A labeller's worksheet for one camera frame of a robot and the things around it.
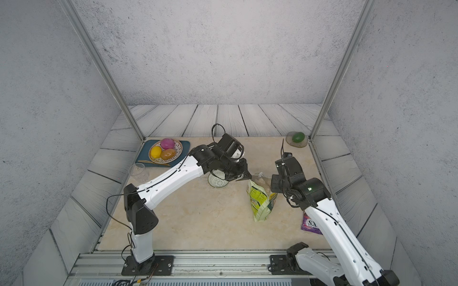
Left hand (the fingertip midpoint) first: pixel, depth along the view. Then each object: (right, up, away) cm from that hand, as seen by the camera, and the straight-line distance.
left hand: (256, 178), depth 71 cm
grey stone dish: (+28, +18, +47) cm, 58 cm away
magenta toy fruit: (-49, +15, +40) cm, 65 cm away
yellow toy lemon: (-55, +10, +36) cm, 67 cm away
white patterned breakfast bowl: (-19, -6, +28) cm, 34 cm away
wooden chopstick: (-55, +3, +36) cm, 66 cm away
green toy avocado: (+33, +19, +46) cm, 60 cm away
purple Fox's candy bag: (+25, -23, +12) cm, 36 cm away
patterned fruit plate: (-44, +12, +43) cm, 63 cm away
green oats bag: (+2, -8, +2) cm, 8 cm away
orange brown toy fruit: (-48, +9, +35) cm, 60 cm away
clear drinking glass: (-63, -1, +30) cm, 70 cm away
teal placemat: (-64, +8, +40) cm, 76 cm away
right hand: (+10, -1, +1) cm, 10 cm away
